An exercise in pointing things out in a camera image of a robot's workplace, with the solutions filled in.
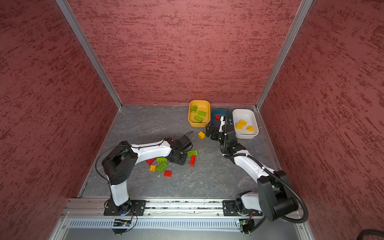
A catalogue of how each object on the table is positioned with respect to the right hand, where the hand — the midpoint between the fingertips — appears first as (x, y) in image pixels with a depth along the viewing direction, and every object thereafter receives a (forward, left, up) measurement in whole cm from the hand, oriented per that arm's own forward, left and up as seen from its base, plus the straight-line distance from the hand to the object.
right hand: (210, 130), depth 87 cm
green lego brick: (+31, +9, -13) cm, 34 cm away
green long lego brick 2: (-16, +30, -15) cm, 37 cm away
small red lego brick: (+20, -8, -13) cm, 25 cm away
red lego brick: (-20, +26, -15) cm, 36 cm away
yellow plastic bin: (+35, +1, -14) cm, 38 cm away
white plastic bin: (+21, -32, -12) cm, 41 cm away
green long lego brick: (+28, +3, -16) cm, 32 cm away
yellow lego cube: (+5, +5, -13) cm, 15 cm away
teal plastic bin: (+1, -9, +11) cm, 14 cm away
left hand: (-14, +19, -15) cm, 28 cm away
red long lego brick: (-13, +11, -14) cm, 22 cm away
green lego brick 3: (-8, +10, -14) cm, 19 cm away
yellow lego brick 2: (+10, -31, -14) cm, 36 cm away
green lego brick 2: (+20, +6, -13) cm, 25 cm away
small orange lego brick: (-16, +35, -15) cm, 42 cm away
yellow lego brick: (+16, -27, -15) cm, 35 cm away
